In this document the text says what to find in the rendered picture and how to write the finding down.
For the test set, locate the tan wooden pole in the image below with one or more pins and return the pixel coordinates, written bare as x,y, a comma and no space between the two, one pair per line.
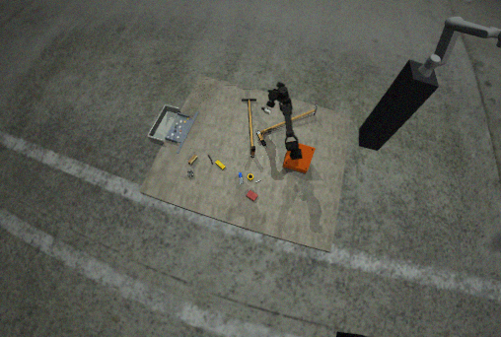
251,139

